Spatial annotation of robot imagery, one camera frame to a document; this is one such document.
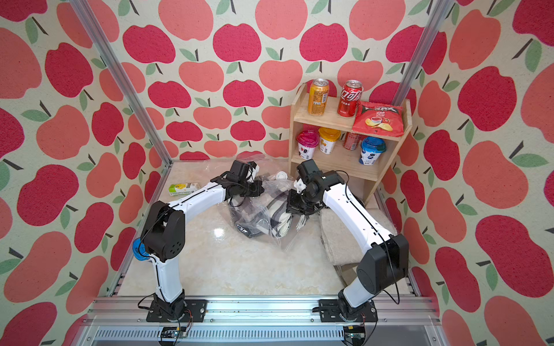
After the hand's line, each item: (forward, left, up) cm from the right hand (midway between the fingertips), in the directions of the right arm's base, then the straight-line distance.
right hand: (288, 214), depth 79 cm
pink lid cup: (+27, -6, +13) cm, 31 cm away
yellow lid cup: (+31, -14, +12) cm, 36 cm away
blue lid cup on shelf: (+26, -31, +12) cm, 42 cm away
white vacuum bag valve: (+24, +5, -5) cm, 25 cm away
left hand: (+14, +10, -6) cm, 18 cm away
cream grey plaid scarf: (+1, +14, -7) cm, 16 cm away
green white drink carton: (+18, +53, -13) cm, 57 cm away
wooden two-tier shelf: (+19, -30, +1) cm, 36 cm away
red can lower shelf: (+35, -25, +7) cm, 43 cm away
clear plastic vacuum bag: (+17, +8, -5) cm, 19 cm away
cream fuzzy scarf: (-5, -22, -14) cm, 27 cm away
